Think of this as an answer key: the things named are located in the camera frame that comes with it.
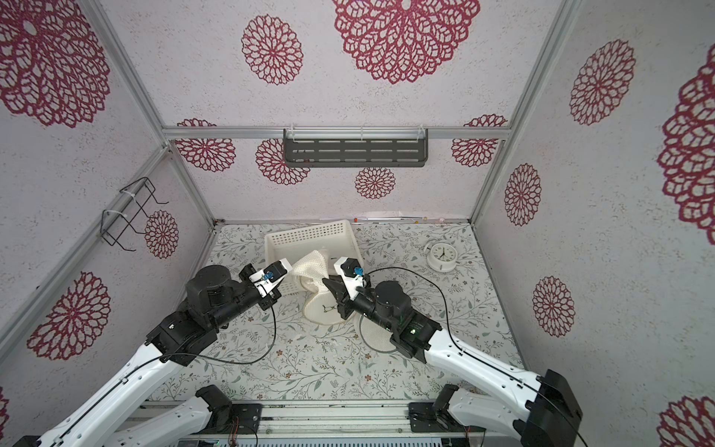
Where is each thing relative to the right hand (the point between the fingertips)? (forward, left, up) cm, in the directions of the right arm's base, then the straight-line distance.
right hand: (331, 277), depth 69 cm
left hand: (0, +11, +3) cm, 12 cm away
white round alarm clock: (+26, -36, -25) cm, 51 cm away
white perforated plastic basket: (+35, +4, -27) cm, 45 cm away
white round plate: (-5, +3, -6) cm, 8 cm away
